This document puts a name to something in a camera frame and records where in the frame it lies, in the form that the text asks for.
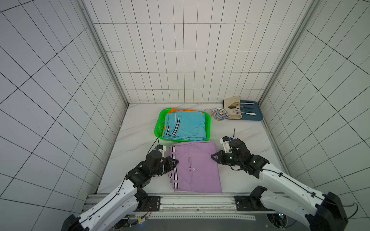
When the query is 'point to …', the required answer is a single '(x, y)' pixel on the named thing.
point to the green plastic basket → (159, 122)
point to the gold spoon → (235, 104)
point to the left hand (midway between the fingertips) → (175, 164)
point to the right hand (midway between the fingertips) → (207, 157)
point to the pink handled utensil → (247, 103)
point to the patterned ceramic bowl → (219, 114)
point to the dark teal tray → (256, 110)
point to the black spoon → (232, 107)
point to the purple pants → (196, 171)
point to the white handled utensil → (253, 114)
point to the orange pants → (174, 110)
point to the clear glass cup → (209, 111)
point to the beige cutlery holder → (234, 113)
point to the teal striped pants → (185, 124)
